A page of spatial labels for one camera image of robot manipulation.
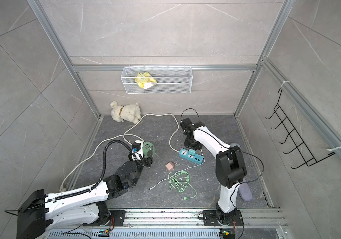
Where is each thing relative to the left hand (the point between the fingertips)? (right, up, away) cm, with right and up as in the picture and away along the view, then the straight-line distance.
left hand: (147, 144), depth 73 cm
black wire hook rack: (+67, -4, -15) cm, 69 cm away
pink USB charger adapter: (+11, -15, +17) cm, 26 cm away
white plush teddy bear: (-20, +20, +37) cm, 46 cm away
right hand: (+25, -4, +18) cm, 31 cm away
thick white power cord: (-24, +3, +34) cm, 42 cm away
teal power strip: (+28, -11, +19) cm, 36 cm away
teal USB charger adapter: (+24, -7, +17) cm, 31 cm away
